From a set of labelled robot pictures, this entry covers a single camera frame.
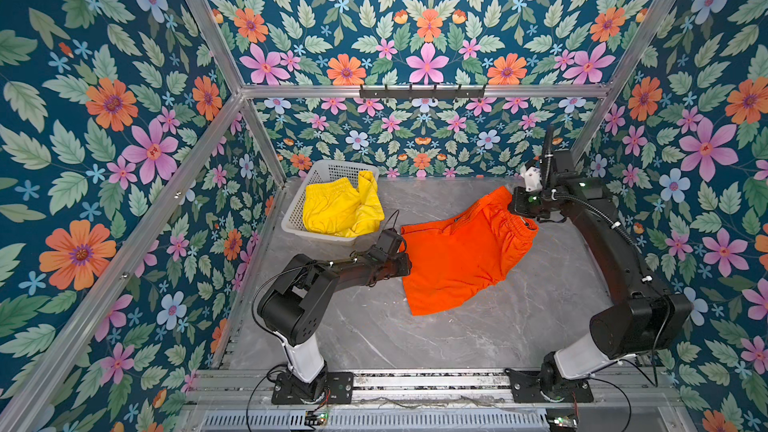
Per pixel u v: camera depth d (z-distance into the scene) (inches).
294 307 18.8
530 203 26.7
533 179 28.2
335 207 41.1
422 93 36.6
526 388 28.9
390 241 29.5
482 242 36.7
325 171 45.1
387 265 30.8
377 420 27.7
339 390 28.8
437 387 29.5
